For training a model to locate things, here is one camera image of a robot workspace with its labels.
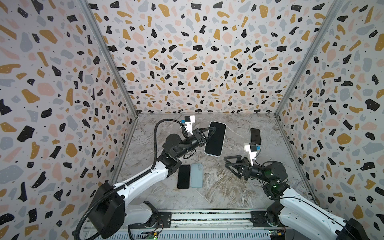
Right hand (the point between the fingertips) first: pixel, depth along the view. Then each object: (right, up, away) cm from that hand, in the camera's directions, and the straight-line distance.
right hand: (225, 164), depth 61 cm
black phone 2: (+29, +9, +45) cm, 54 cm away
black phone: (-4, +7, +2) cm, 9 cm away
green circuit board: (-33, -36, +10) cm, 50 cm away
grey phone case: (-12, -14, +28) cm, 34 cm away
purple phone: (-20, -14, +28) cm, 37 cm away
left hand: (-4, +15, 0) cm, 15 cm away
